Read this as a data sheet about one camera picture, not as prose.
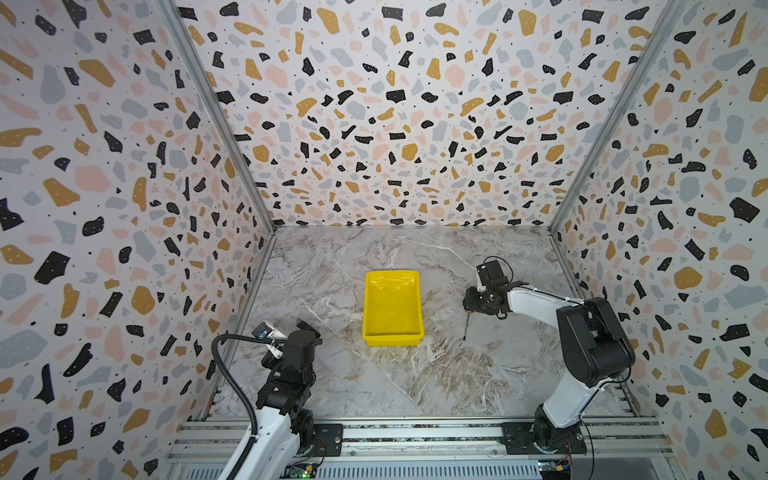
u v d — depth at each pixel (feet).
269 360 2.33
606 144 3.13
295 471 2.30
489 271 2.57
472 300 2.93
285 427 1.80
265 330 2.24
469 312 3.19
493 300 2.40
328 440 2.41
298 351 1.99
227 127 2.96
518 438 2.41
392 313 3.18
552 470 2.35
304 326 2.49
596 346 1.60
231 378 1.72
